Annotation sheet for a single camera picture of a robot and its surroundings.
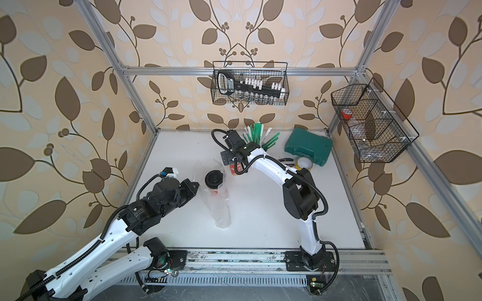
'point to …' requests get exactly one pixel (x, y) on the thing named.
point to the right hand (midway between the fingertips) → (234, 154)
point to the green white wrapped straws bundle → (254, 133)
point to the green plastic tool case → (309, 145)
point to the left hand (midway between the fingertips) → (198, 181)
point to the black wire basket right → (377, 126)
